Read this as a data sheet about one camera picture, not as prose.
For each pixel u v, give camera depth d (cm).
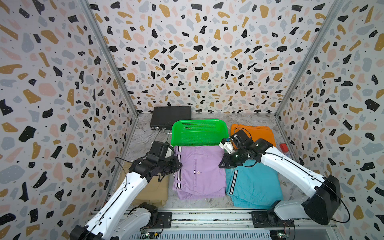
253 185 84
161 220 73
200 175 75
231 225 73
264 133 110
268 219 66
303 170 46
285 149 100
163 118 113
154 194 81
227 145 73
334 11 72
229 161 67
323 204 39
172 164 66
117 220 42
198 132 110
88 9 70
